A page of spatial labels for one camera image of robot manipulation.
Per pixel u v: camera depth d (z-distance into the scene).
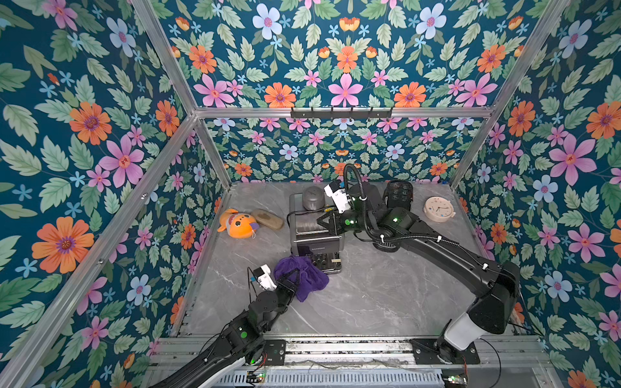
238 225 0.93
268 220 1.02
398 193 0.86
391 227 0.51
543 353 0.75
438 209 1.08
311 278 0.84
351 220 0.61
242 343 0.58
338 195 0.65
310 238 0.69
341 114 0.92
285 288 0.69
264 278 0.72
